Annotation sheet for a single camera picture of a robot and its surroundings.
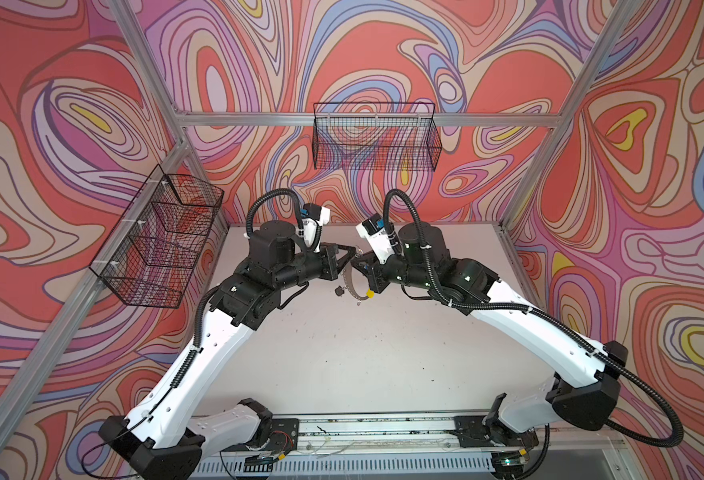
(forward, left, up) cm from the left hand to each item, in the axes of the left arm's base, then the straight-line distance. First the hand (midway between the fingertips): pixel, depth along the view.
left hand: (359, 250), depth 61 cm
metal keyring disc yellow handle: (-1, +2, -11) cm, 11 cm away
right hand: (0, 0, -7) cm, 7 cm away
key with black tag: (+2, +5, -18) cm, 19 cm away
